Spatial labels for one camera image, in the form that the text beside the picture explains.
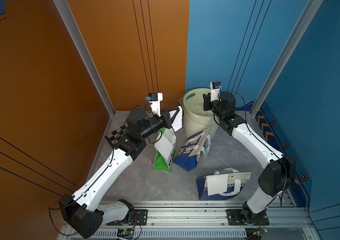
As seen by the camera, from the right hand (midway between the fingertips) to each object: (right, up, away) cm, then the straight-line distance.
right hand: (206, 93), depth 80 cm
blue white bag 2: (+9, -41, -17) cm, 45 cm away
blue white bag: (-11, -33, -6) cm, 35 cm away
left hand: (-15, -10, -18) cm, 25 cm away
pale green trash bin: (-5, -14, +2) cm, 15 cm away
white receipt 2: (-23, -28, -2) cm, 36 cm away
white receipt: (+1, -43, -15) cm, 45 cm away
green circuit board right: (+23, -67, -10) cm, 72 cm away
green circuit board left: (-41, -70, -8) cm, 82 cm away
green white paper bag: (-26, -39, +7) cm, 47 cm away
